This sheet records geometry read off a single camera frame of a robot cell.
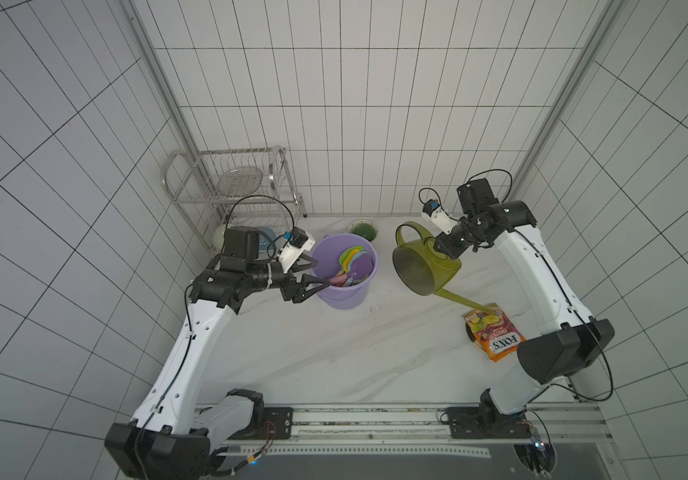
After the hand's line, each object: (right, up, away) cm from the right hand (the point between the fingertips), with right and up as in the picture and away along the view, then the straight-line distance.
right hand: (430, 240), depth 79 cm
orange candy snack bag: (+21, -28, +5) cm, 35 cm away
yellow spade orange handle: (-22, -6, +13) cm, 26 cm away
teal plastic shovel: (-21, -13, +13) cm, 28 cm away
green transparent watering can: (-2, -8, 0) cm, 8 cm away
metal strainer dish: (-58, +19, +16) cm, 63 cm away
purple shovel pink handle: (-18, -9, +12) cm, 24 cm away
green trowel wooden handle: (-23, -5, +14) cm, 27 cm away
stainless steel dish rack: (-72, +20, +13) cm, 76 cm away
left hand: (-30, -9, -11) cm, 33 cm away
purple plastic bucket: (-28, -3, +11) cm, 31 cm away
